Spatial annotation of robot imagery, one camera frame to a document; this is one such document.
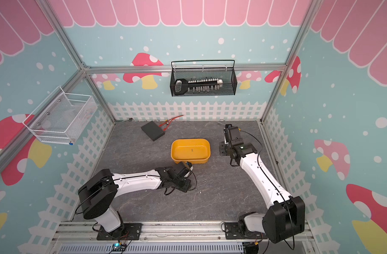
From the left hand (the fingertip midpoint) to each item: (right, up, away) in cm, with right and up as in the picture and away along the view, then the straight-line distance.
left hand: (187, 187), depth 86 cm
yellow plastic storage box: (+5, +18, +18) cm, 26 cm away
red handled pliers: (-16, +39, +33) cm, 54 cm away
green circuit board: (-31, -23, -13) cm, 41 cm away
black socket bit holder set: (-3, +57, +4) cm, 57 cm away
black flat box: (-28, +32, +29) cm, 51 cm away
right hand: (+21, +23, -3) cm, 31 cm away
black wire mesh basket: (+24, +65, +10) cm, 70 cm away
